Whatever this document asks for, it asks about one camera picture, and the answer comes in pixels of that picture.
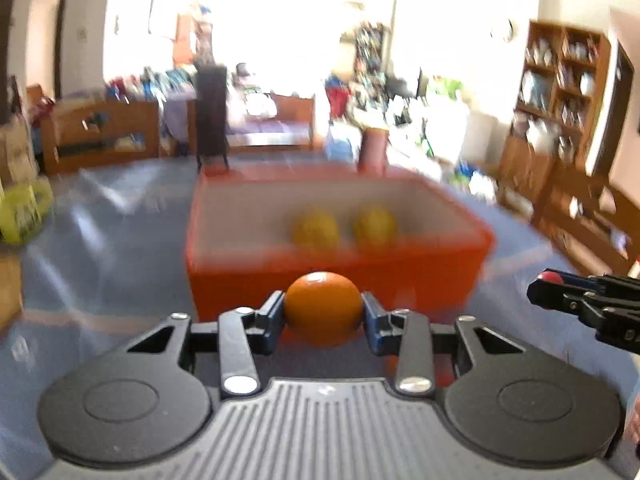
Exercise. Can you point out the round wall clock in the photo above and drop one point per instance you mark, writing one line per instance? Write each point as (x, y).
(504, 31)

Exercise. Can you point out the small red fruit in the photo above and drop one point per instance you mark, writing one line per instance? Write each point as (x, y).
(550, 276)

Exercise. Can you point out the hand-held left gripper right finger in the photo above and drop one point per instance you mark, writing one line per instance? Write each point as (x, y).
(372, 319)

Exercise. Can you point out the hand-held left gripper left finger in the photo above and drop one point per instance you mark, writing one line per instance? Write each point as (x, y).
(274, 319)

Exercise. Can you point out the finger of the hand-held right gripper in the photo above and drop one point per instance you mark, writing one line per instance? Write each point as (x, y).
(560, 296)

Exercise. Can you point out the yellow green packet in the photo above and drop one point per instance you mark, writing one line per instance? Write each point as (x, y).
(22, 212)

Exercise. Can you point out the blue patterned tablecloth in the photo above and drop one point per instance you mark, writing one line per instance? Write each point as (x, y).
(125, 270)

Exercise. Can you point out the wooden bookshelf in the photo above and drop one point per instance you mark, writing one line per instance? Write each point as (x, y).
(520, 160)

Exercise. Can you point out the orange storage box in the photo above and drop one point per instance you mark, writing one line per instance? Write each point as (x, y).
(240, 290)

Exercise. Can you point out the yellow citrus fruit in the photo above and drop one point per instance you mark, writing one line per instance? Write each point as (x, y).
(376, 226)
(315, 230)

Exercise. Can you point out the orange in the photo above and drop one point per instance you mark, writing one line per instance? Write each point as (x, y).
(322, 310)

